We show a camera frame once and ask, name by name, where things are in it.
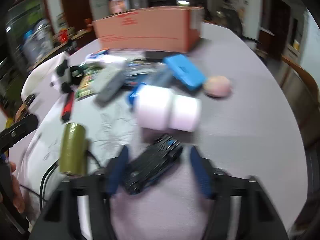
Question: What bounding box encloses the white and black gadget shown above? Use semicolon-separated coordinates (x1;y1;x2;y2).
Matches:
50;59;73;93

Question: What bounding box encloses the brown wooden door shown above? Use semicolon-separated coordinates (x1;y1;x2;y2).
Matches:
60;0;93;30

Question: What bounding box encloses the person's left hand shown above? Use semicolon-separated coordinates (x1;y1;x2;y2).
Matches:
9;162;26;213

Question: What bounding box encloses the black ribbed gadget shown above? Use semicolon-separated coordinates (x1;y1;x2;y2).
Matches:
120;134;183;195

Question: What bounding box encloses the pink round ball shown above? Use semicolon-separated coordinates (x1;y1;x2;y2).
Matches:
203;76;232;97

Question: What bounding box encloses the green snack packet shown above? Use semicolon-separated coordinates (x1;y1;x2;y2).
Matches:
76;65;105;100

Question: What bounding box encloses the dark wooden door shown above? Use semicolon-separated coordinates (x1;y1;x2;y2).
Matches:
260;0;292;58

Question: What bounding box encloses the black cable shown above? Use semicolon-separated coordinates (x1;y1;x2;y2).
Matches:
39;150;102;207

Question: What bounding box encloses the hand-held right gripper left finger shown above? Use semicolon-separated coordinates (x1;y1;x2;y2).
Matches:
30;145;130;240

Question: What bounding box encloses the wooden chair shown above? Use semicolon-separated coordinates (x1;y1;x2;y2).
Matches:
280;55;320;140

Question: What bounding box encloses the green tape roll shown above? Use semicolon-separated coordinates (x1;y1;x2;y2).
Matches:
59;122;88;177

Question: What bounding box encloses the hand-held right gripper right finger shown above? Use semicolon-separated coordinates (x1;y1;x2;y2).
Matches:
189;146;290;240

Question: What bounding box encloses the black flat case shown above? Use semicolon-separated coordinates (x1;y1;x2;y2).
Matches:
145;51;170;60

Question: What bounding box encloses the grey rectangular case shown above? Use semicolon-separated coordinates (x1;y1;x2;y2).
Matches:
95;66;127;103

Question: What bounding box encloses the blue plastic wrapper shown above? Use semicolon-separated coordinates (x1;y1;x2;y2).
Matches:
127;90;140;105

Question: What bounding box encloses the blue plastic case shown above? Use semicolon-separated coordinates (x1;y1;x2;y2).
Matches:
163;54;207;91

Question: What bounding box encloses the cardboard box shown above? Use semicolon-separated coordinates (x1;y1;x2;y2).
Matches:
92;6;205;54

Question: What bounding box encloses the white toilet paper roll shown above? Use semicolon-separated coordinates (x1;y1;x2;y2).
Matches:
135;84;173;131
169;95;202;132

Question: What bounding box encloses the white covered chair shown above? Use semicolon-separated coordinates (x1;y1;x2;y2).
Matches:
21;54;67;100

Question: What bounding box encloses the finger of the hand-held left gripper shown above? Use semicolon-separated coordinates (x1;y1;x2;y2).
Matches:
0;114;39;153

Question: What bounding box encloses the black ring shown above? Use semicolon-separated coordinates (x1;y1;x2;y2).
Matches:
69;66;85;84

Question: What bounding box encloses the whiteboard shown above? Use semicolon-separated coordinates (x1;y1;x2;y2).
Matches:
299;9;320;73

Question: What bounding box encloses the red and black lighter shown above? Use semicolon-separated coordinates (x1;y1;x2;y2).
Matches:
61;91;75;123

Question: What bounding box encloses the television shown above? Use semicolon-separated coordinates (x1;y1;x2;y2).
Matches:
109;0;130;14

